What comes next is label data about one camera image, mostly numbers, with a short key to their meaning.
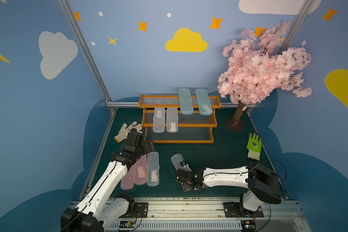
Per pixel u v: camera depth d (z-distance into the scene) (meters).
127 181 0.82
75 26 0.75
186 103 0.82
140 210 0.74
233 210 0.75
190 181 0.62
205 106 0.82
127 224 0.72
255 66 0.61
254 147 0.98
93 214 0.39
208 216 0.73
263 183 0.44
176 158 0.91
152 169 0.89
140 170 0.87
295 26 0.75
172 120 0.93
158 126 0.89
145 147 0.72
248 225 0.73
